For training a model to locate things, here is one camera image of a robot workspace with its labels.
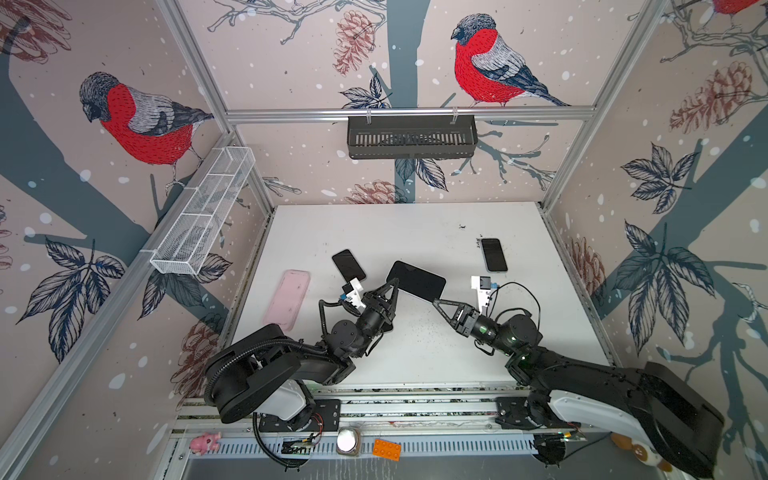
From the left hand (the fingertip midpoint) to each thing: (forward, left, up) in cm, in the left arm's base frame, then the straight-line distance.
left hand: (405, 279), depth 71 cm
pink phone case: (+4, +37, -23) cm, 44 cm away
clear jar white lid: (-31, +12, -13) cm, 36 cm away
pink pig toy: (-31, +47, -22) cm, 61 cm away
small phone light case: (+23, -33, -24) cm, 47 cm away
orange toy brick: (-32, +5, -23) cm, 40 cm away
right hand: (-5, -8, -2) cm, 9 cm away
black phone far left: (+21, +19, -25) cm, 38 cm away
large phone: (0, -4, -1) cm, 4 cm away
